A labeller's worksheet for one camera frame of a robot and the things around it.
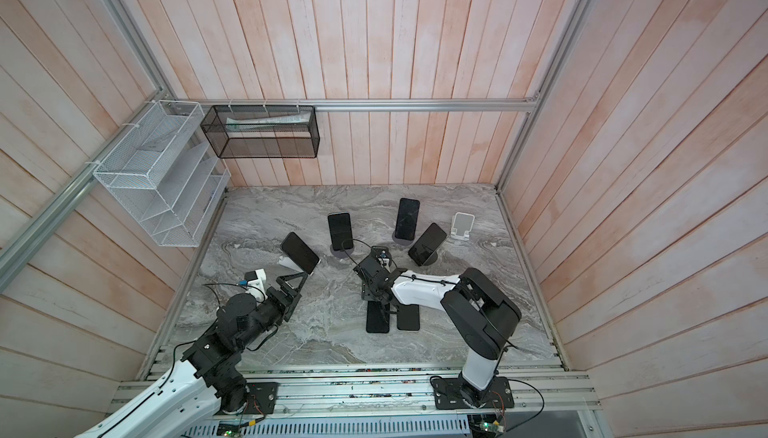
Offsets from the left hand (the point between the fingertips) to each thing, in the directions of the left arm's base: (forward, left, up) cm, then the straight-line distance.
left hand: (307, 289), depth 76 cm
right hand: (+8, -17, -16) cm, 25 cm away
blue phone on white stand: (+16, +7, -5) cm, 19 cm away
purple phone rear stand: (+28, -28, -6) cm, 40 cm away
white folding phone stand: (+28, -48, -10) cm, 56 cm away
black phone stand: (-3, -19, -12) cm, 22 cm away
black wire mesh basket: (+56, +23, +9) cm, 61 cm away
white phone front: (-2, -27, -14) cm, 31 cm away
